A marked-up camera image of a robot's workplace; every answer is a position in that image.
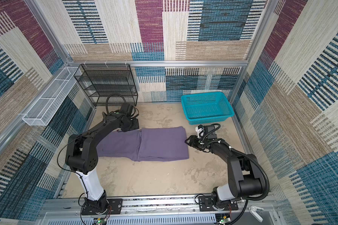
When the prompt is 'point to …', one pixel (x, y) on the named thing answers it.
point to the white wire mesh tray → (41, 113)
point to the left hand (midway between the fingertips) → (136, 126)
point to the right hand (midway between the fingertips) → (189, 144)
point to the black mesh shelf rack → (111, 82)
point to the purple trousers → (148, 144)
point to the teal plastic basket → (206, 108)
